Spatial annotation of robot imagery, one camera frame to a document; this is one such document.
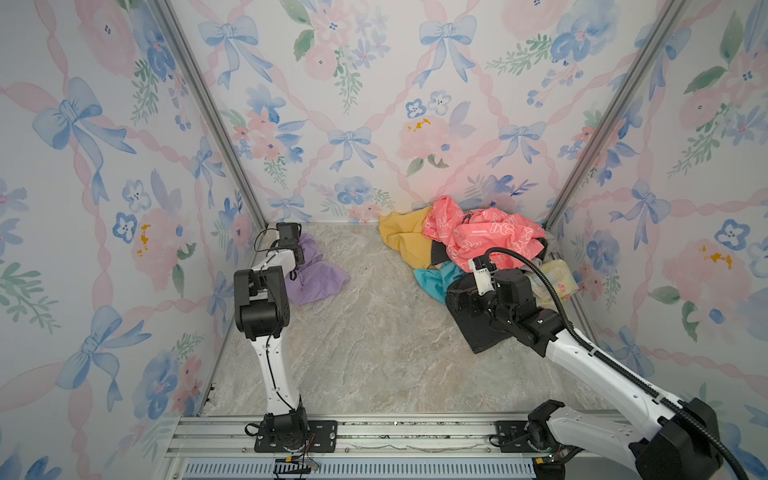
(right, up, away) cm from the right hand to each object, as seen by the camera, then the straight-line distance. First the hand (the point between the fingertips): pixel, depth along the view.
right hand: (463, 285), depth 80 cm
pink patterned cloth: (+4, +14, +9) cm, 17 cm away
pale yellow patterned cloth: (+35, +1, +15) cm, 38 cm away
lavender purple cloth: (-45, 0, +21) cm, 50 cm away
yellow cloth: (-14, +16, +31) cm, 37 cm away
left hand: (-56, +9, +25) cm, 62 cm away
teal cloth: (-3, -1, +21) cm, 21 cm away
